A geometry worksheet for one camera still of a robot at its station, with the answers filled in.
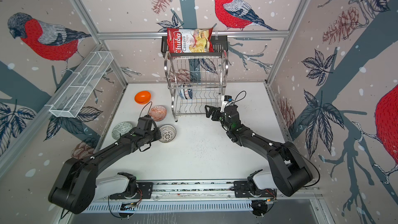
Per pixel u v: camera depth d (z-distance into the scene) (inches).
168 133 36.4
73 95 29.1
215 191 29.5
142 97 42.5
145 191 28.9
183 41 34.5
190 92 42.6
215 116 29.9
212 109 29.9
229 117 25.5
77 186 16.1
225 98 30.4
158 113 39.9
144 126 27.2
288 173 16.6
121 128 36.5
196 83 46.2
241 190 28.7
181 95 38.7
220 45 37.4
